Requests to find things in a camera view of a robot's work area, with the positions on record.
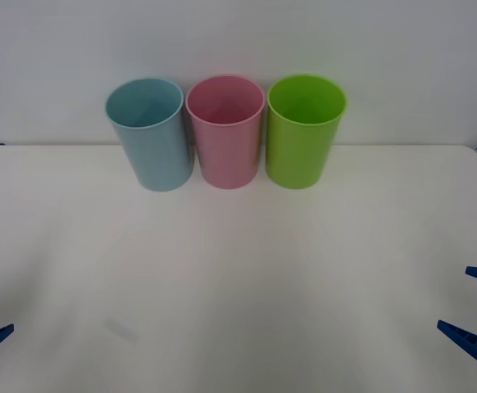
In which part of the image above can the green plastic bin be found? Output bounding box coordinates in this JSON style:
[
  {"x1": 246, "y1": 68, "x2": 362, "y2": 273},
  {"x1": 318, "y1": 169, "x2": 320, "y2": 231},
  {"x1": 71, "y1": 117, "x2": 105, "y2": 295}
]
[{"x1": 265, "y1": 72, "x2": 348, "y2": 190}]

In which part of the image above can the pale blue plastic bin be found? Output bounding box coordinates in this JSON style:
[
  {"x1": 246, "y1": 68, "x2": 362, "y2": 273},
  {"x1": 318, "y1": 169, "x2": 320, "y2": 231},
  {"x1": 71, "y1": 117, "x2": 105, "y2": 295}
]
[{"x1": 104, "y1": 76, "x2": 193, "y2": 192}]

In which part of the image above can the pink plastic bin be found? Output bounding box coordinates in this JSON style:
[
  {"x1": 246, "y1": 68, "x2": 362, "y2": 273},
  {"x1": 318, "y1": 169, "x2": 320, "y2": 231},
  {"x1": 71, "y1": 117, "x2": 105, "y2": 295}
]
[{"x1": 184, "y1": 74, "x2": 266, "y2": 190}]

